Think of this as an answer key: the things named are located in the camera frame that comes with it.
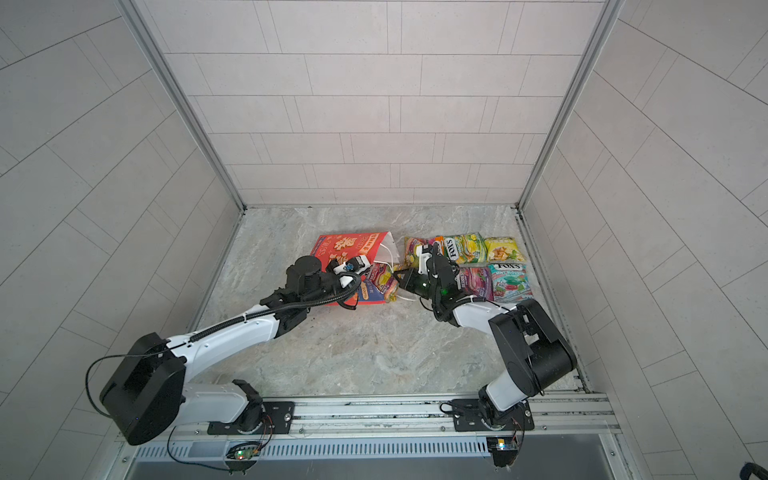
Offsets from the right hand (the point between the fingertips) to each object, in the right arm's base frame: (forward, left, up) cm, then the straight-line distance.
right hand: (392, 275), depth 86 cm
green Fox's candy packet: (+14, -26, -7) cm, 30 cm away
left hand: (-2, +5, +10) cm, 11 cm away
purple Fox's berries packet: (+1, -26, -7) cm, 27 cm away
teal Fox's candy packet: (-1, -36, -7) cm, 37 cm away
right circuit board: (-42, -23, -12) cm, 49 cm away
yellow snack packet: (+10, -37, -4) cm, 39 cm away
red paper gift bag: (+3, +11, +9) cm, 15 cm away
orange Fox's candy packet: (-1, +3, 0) cm, 3 cm away
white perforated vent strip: (-40, -8, -11) cm, 42 cm away
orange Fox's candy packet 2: (+14, -7, -7) cm, 17 cm away
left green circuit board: (-40, +35, -7) cm, 53 cm away
